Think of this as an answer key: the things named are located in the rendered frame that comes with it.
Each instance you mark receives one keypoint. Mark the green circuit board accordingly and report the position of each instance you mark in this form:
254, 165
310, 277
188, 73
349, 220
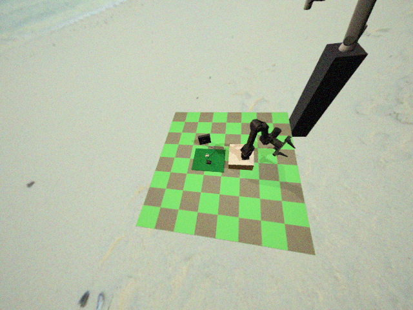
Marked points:
201, 156

